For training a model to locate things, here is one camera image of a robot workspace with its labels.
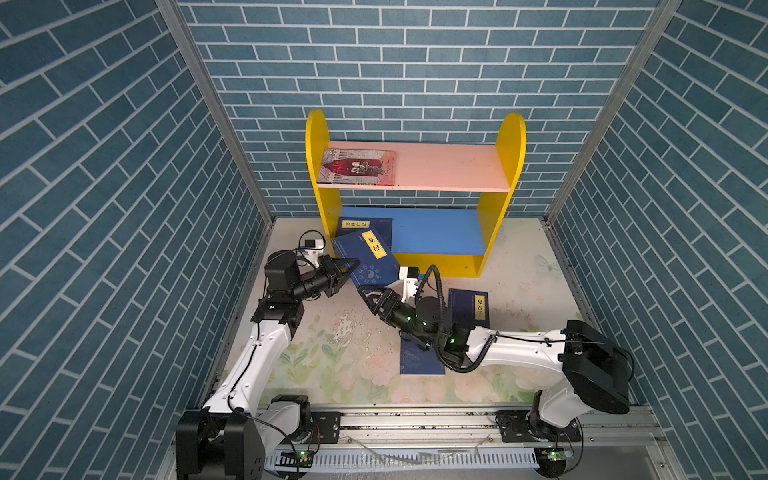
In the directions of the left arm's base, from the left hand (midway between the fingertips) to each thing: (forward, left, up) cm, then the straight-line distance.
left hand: (367, 266), depth 73 cm
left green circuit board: (-36, +16, -31) cm, 51 cm away
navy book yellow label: (+26, -3, -13) cm, 29 cm away
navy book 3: (+3, -31, -26) cm, 41 cm away
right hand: (-7, 0, -1) cm, 8 cm away
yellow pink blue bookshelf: (+48, -28, -20) cm, 58 cm away
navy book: (+1, -2, -2) cm, 3 cm away
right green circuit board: (-37, -46, -29) cm, 66 cm away
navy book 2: (-14, -13, -27) cm, 33 cm away
